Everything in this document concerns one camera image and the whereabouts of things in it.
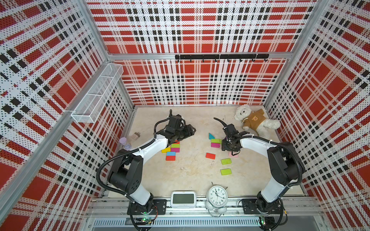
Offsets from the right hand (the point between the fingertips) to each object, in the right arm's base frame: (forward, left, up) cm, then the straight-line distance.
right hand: (228, 147), depth 94 cm
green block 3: (-9, +3, -2) cm, 10 cm away
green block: (+7, +7, -4) cm, 11 cm away
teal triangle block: (+10, +11, -2) cm, 14 cm away
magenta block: (+4, +8, -5) cm, 10 cm away
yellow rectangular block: (-2, +42, -1) cm, 42 cm away
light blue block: (-4, +38, -2) cm, 38 cm away
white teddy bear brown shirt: (+19, -22, +5) cm, 29 cm away
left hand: (+5, +22, +12) cm, 26 cm away
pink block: (-10, +2, +10) cm, 14 cm away
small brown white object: (+9, +64, 0) cm, 65 cm away
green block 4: (-15, +3, -3) cm, 16 cm away
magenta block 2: (-1, +36, -2) cm, 36 cm away
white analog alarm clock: (-30, +11, +2) cm, 32 cm away
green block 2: (+2, +36, -1) cm, 36 cm away
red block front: (-6, +38, -3) cm, 39 cm away
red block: (-5, +12, -2) cm, 13 cm away
